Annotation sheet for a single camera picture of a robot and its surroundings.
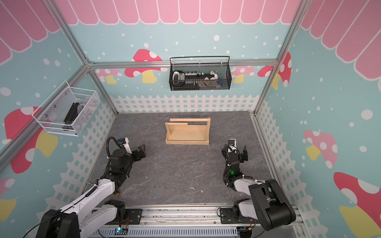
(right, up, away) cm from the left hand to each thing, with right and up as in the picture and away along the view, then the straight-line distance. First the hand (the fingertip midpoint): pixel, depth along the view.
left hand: (138, 148), depth 86 cm
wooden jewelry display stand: (+23, +8, +23) cm, 33 cm away
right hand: (+58, +2, +1) cm, 58 cm away
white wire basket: (-33, +21, -11) cm, 41 cm away
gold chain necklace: (+38, -11, +6) cm, 40 cm away
